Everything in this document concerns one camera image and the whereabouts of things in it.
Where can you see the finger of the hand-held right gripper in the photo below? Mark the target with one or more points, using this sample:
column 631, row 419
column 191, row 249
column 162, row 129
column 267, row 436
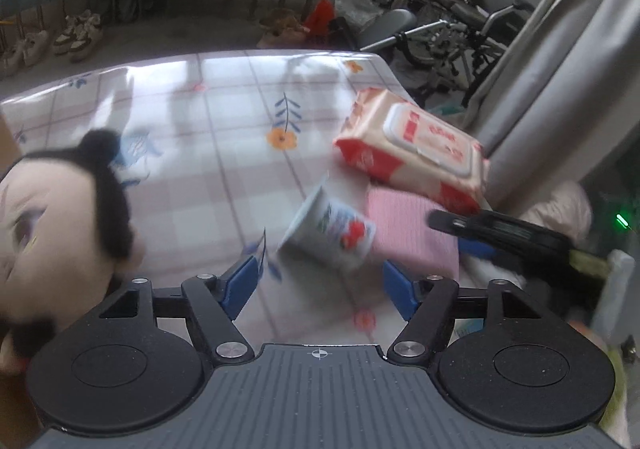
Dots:
column 477, row 249
column 500, row 229

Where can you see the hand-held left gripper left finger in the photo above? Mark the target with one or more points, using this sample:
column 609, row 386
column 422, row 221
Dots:
column 240, row 284

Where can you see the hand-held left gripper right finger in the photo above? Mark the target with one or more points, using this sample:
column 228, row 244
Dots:
column 400, row 286

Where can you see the pink cloth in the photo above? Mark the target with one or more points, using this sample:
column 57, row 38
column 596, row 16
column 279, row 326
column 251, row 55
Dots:
column 405, row 229

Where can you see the white cup red print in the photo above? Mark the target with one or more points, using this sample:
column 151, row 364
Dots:
column 330, row 229

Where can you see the black-haired plush doll red dress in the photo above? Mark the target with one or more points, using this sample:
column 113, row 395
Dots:
column 50, row 229

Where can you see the brown cardboard box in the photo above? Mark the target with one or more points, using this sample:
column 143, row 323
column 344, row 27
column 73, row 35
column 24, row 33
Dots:
column 10, row 409

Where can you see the pale pink fabric bundle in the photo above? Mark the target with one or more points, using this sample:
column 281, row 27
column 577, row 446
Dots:
column 560, row 204

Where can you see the orange red wet wipes pack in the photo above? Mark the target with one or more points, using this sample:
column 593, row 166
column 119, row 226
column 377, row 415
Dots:
column 410, row 149

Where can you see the checked floral tablecloth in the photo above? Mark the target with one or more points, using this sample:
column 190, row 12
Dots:
column 200, row 129

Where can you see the grey curtain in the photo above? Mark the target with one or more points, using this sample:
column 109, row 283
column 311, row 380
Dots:
column 575, row 79

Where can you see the brown fuzzy object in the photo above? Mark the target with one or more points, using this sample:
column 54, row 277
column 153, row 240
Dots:
column 282, row 29

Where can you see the clear plastic bag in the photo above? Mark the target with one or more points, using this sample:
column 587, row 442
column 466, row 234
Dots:
column 357, row 9

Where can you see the small red plastic bag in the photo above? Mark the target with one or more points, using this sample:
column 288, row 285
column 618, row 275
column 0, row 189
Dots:
column 319, row 18

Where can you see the white dark sneaker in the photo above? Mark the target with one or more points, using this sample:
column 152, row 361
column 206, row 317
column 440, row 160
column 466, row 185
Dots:
column 87, row 36
column 66, row 36

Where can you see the pink white shoe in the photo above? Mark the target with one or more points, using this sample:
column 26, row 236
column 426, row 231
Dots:
column 35, row 49
column 11, row 60

